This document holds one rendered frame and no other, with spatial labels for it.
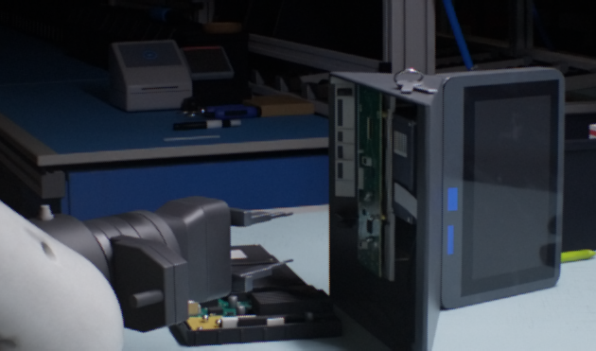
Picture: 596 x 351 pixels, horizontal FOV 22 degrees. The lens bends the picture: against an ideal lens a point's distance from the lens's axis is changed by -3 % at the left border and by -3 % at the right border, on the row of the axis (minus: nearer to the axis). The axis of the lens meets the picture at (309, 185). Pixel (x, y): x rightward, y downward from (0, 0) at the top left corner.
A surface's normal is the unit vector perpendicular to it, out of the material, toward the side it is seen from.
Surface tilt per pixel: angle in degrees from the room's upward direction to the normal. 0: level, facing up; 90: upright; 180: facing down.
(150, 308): 90
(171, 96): 90
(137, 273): 90
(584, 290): 0
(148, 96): 90
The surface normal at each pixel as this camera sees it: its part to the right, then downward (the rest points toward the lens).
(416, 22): 0.36, 0.16
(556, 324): 0.00, -0.98
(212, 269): 0.75, 0.11
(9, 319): 0.51, 0.27
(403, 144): -0.96, 0.05
